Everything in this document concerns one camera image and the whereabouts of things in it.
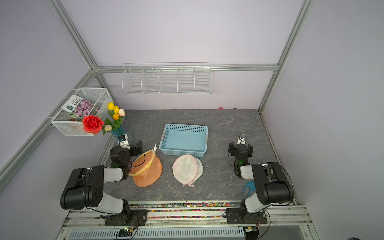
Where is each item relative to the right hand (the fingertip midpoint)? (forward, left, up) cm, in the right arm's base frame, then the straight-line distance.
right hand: (240, 142), depth 94 cm
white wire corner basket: (-7, +89, +27) cm, 93 cm away
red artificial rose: (-9, +74, +30) cm, 80 cm away
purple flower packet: (+3, +87, +29) cm, 92 cm away
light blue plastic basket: (+7, +38, -8) cm, 40 cm away
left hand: (-1, +67, +2) cm, 67 cm away
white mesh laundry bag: (-17, +34, -2) cm, 38 cm away
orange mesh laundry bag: (-19, +55, +4) cm, 58 cm away
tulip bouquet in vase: (+1, +73, +18) cm, 76 cm away
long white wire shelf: (+36, +48, +23) cm, 64 cm away
